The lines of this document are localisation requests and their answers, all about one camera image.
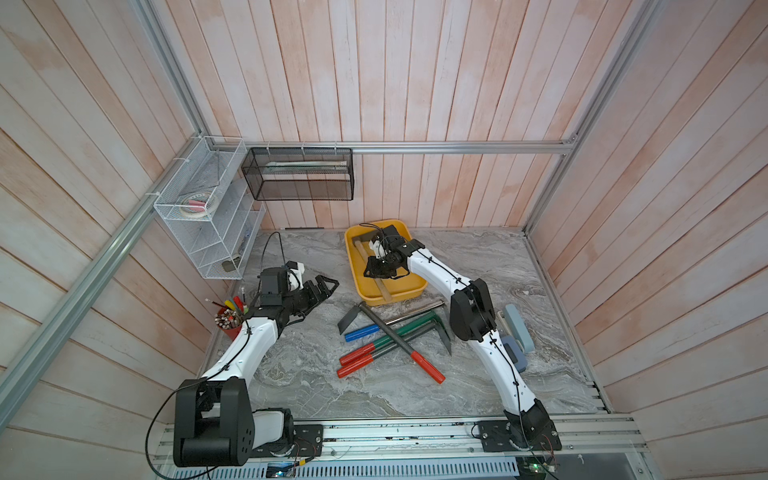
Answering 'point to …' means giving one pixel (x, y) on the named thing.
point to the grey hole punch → (517, 328)
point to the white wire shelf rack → (220, 245)
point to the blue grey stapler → (515, 353)
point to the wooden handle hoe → (365, 255)
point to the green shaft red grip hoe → (427, 320)
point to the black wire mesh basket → (300, 173)
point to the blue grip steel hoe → (364, 332)
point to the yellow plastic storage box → (399, 288)
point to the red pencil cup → (230, 317)
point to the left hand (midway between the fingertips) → (331, 293)
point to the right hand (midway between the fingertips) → (365, 272)
